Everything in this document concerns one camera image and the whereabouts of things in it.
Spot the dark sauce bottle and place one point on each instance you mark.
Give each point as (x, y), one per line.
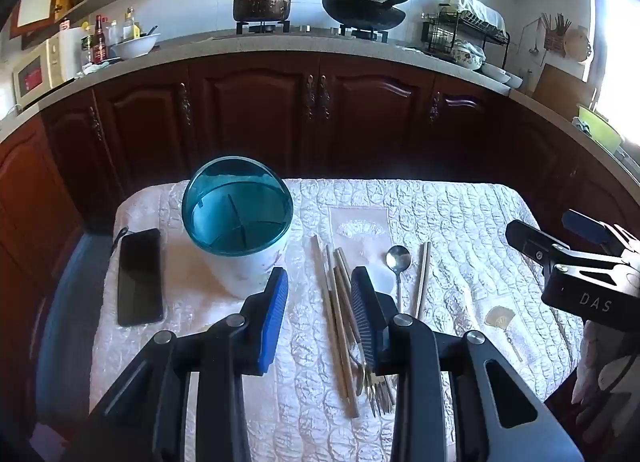
(100, 45)

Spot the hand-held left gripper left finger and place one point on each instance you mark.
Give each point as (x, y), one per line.
(272, 322)

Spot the black gas stove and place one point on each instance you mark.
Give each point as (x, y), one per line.
(310, 28)

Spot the person's right hand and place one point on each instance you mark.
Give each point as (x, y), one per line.
(617, 367)

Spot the blue grey chair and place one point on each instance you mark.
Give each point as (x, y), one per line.
(70, 317)

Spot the floral ceramic bowl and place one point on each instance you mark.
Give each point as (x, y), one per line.
(469, 55)

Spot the black wok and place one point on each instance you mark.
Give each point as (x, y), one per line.
(362, 12)

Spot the teal lidded white utensil holder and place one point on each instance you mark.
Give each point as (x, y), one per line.
(235, 222)

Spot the light wooden chopstick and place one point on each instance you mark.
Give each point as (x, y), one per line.
(330, 312)
(422, 277)
(345, 367)

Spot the dark cooking pot with lid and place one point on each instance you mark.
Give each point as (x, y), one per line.
(262, 2)

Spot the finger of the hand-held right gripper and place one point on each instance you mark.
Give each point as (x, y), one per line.
(530, 241)
(587, 227)

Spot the cream microwave oven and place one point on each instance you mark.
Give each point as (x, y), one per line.
(30, 80)

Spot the dark wooden kitchen cabinets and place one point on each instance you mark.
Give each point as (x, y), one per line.
(350, 112)

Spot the green plastic basin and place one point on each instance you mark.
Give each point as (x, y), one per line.
(600, 127)

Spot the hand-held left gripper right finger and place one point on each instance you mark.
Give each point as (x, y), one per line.
(362, 322)

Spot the dark brown chopstick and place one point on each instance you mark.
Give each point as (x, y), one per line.
(342, 259)
(345, 292)

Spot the large white bowl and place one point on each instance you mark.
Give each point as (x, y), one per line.
(135, 46)

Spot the small white bowl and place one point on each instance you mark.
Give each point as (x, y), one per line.
(500, 75)

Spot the brown cutting board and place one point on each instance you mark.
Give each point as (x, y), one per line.
(560, 87)

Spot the silver metal spoon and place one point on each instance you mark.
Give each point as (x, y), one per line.
(398, 259)

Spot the wall chopstick holder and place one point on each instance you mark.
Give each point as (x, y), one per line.
(556, 37)

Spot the round wooden board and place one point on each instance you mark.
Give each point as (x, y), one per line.
(580, 45)

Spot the black smartphone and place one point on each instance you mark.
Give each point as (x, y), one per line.
(140, 277)

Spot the white quilted tablecloth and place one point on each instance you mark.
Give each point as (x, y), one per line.
(475, 242)

